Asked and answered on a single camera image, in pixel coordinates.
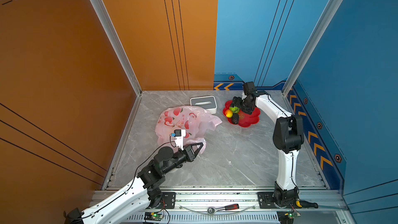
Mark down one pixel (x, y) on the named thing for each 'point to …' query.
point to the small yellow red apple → (228, 113)
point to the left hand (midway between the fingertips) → (203, 144)
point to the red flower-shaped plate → (245, 120)
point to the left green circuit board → (151, 216)
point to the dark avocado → (235, 118)
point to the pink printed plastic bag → (197, 122)
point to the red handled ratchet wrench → (212, 210)
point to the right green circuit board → (287, 217)
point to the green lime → (235, 110)
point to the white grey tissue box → (209, 103)
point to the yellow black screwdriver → (306, 204)
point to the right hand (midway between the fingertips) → (235, 107)
